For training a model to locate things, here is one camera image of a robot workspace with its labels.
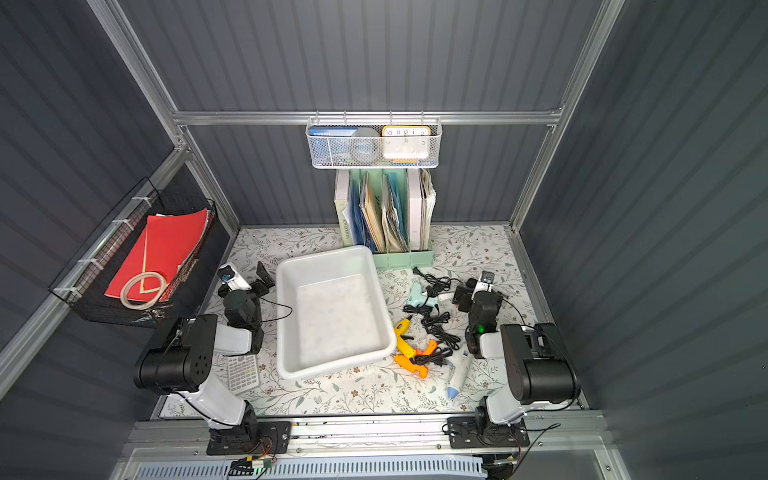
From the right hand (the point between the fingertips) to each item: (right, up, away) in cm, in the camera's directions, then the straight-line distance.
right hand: (485, 286), depth 93 cm
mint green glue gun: (-21, -4, +4) cm, 21 cm away
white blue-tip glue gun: (-10, -23, -11) cm, 27 cm away
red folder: (-86, +13, -19) cm, 89 cm away
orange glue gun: (-25, -20, -10) cm, 33 cm away
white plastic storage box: (-49, -9, +4) cm, 50 cm away
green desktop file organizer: (-30, +24, +2) cm, 39 cm away
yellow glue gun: (-26, -16, -8) cm, 32 cm away
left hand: (-74, +6, -4) cm, 74 cm away
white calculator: (-71, -23, -10) cm, 76 cm away
